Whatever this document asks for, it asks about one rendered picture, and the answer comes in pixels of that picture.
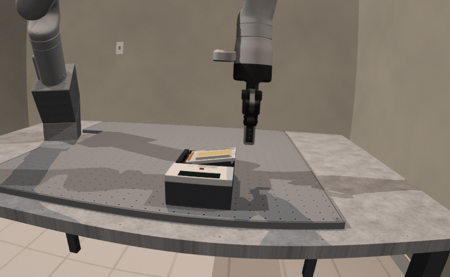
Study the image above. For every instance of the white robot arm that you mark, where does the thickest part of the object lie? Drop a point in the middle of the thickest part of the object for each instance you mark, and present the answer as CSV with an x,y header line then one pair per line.
x,y
253,37

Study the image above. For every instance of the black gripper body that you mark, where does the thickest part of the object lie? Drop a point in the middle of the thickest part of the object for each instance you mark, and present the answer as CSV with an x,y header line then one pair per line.
x,y
252,74

